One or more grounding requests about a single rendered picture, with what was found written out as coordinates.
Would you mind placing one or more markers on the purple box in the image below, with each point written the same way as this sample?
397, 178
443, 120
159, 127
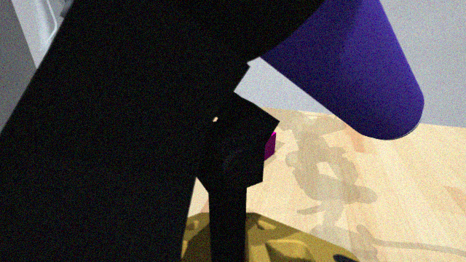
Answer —
270, 146

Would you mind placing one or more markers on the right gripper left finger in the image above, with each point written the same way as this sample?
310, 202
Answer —
196, 240

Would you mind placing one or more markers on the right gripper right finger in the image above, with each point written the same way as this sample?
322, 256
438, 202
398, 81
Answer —
267, 239

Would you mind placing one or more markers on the purple microphone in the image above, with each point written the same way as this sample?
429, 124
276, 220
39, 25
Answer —
347, 57

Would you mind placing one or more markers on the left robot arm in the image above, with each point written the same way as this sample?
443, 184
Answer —
48, 20

